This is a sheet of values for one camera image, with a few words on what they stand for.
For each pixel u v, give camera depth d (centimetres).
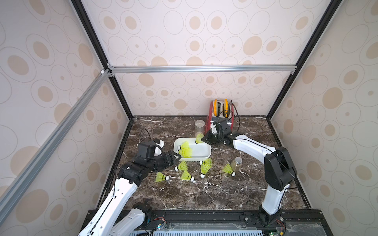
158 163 61
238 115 125
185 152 96
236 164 84
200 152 99
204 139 88
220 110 101
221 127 71
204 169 87
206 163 90
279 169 48
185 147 98
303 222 73
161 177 84
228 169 87
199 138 92
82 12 68
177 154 68
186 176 85
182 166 89
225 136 71
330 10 69
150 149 55
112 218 41
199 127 95
